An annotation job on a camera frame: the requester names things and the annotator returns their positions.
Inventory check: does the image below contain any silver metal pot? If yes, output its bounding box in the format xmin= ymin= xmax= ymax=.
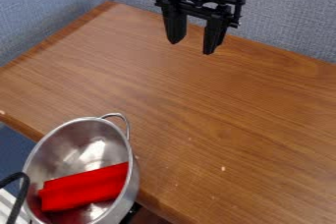
xmin=23 ymin=113 xmax=139 ymax=224

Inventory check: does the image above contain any red block object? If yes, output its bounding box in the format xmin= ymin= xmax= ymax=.
xmin=39 ymin=162 xmax=128 ymax=212

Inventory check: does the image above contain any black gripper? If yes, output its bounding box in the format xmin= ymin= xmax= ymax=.
xmin=155 ymin=0 xmax=246 ymax=55

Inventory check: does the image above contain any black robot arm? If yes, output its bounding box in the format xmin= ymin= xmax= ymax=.
xmin=155 ymin=0 xmax=246 ymax=55

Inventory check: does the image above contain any white ribbed panel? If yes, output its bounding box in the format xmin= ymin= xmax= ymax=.
xmin=0 ymin=189 xmax=31 ymax=224

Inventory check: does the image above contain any black cable loop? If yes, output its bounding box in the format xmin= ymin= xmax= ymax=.
xmin=0 ymin=172 xmax=32 ymax=224

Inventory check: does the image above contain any black bracket under table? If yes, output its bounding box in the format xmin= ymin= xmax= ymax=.
xmin=120 ymin=202 xmax=142 ymax=224

